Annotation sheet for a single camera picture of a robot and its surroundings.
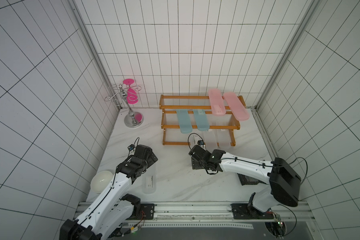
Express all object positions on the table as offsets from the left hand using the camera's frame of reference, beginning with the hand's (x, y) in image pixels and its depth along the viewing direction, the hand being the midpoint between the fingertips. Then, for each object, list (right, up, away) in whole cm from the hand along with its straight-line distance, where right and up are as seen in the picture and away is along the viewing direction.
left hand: (147, 162), depth 82 cm
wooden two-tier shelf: (+25, +29, +14) cm, 40 cm away
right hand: (+26, -1, +2) cm, 26 cm away
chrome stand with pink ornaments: (-16, +41, +9) cm, 45 cm away
